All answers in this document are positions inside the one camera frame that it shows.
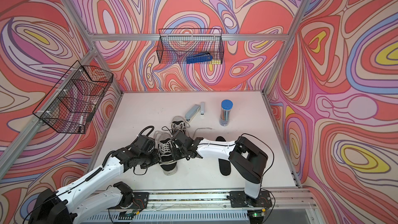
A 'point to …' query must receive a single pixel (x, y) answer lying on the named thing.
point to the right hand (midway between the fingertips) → (175, 158)
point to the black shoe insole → (225, 165)
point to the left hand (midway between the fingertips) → (162, 159)
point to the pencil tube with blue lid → (226, 106)
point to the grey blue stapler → (193, 110)
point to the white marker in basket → (81, 120)
